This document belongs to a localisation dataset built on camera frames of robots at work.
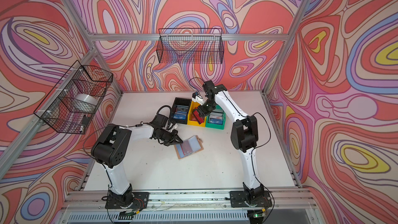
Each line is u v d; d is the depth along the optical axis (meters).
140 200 0.73
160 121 0.81
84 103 0.70
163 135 0.82
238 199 0.73
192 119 1.02
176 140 0.89
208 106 0.79
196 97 0.84
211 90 0.69
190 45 0.98
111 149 0.51
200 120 0.92
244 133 0.56
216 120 1.02
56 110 0.66
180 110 1.06
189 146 0.91
